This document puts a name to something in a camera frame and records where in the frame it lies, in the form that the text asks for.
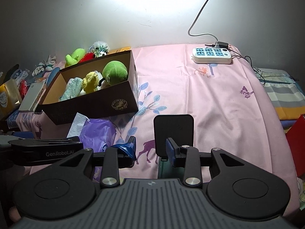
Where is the gold paper bag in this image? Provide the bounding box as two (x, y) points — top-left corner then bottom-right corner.
(0, 78), (22, 120)

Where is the blue glasses case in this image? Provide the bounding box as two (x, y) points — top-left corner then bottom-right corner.
(46, 67), (60, 87)

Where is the striped cloth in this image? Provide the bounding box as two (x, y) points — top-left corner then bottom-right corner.
(258, 67), (305, 121)

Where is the lime green plush toy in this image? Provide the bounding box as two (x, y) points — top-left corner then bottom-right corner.
(64, 48), (86, 68)

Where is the blue patterned cloth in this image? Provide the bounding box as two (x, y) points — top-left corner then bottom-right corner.
(7, 113), (20, 130)

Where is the white fluffy doll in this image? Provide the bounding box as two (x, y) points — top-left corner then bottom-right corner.
(89, 41), (110, 58)

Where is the white embossed tissue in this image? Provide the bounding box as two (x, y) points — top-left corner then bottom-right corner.
(66, 112), (90, 139)

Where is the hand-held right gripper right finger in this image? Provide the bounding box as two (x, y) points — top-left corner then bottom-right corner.
(166, 138), (260, 188)

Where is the red box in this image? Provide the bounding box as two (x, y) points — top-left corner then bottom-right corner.
(285, 114), (305, 177)

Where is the mint green soft cloth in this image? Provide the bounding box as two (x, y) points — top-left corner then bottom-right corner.
(59, 77), (84, 102)

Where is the white book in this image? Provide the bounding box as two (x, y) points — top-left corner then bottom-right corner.
(18, 83), (46, 112)

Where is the thin black cable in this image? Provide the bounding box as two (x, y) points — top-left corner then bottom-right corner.
(228, 50), (266, 87)

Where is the dark brown cardboard shoe box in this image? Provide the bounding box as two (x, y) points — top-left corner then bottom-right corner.
(38, 50), (139, 126)

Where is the red packet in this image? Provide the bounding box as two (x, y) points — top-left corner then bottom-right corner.
(18, 79), (31, 99)

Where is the white power strip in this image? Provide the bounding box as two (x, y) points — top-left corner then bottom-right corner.
(191, 47), (233, 65)

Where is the large green plush toy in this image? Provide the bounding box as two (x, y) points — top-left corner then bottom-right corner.
(102, 60), (127, 87)

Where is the white power cable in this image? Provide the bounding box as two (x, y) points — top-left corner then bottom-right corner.
(187, 0), (222, 45)

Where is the black plug adapter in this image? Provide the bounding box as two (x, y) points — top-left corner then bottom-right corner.
(204, 41), (230, 50)

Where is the blue white plastic packet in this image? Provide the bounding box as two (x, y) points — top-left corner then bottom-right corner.
(11, 69), (28, 82)

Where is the yellow plush rabbit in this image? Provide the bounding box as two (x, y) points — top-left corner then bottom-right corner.
(82, 71), (100, 94)

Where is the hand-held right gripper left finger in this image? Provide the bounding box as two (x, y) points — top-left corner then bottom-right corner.
(54, 136), (137, 188)

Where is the pink printed bedsheet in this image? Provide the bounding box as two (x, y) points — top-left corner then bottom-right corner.
(17, 43), (300, 220)

